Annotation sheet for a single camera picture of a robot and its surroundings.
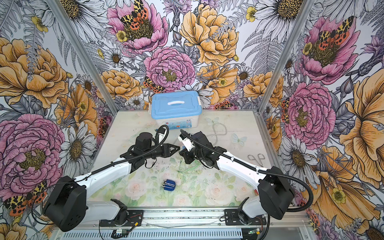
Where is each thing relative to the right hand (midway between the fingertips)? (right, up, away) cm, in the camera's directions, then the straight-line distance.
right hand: (181, 156), depth 80 cm
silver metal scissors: (+49, -4, +17) cm, 51 cm away
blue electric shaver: (-7, -16, +2) cm, 18 cm away
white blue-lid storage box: (-5, +26, +19) cm, 33 cm away
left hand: (-2, +2, +1) cm, 3 cm away
